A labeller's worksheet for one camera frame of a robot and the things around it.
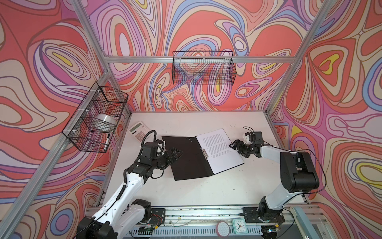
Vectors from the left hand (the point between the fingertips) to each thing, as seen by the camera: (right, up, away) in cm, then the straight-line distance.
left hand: (179, 156), depth 78 cm
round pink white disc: (+21, -31, -12) cm, 39 cm away
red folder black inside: (+7, -7, +15) cm, 18 cm away
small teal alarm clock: (+29, -31, -9) cm, 44 cm away
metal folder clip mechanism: (+15, -2, +17) cm, 23 cm away
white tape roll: (-36, +20, -5) cm, 41 cm away
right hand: (+35, 0, +18) cm, 39 cm away
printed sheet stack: (+26, -4, +17) cm, 31 cm away
